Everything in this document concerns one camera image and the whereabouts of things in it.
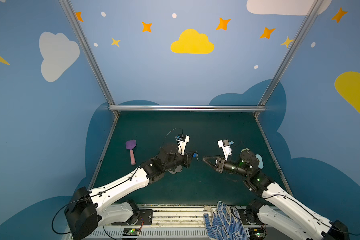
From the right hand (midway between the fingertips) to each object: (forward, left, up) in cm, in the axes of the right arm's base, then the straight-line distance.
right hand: (205, 157), depth 69 cm
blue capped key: (+2, +5, -2) cm, 6 cm away
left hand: (+3, +3, -2) cm, 5 cm away
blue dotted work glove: (-23, -12, -24) cm, 36 cm away
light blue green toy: (+15, -39, -25) cm, 48 cm away
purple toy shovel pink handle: (+20, +48, -23) cm, 56 cm away
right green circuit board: (-25, -27, -26) cm, 45 cm away
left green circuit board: (-28, +34, -25) cm, 51 cm away
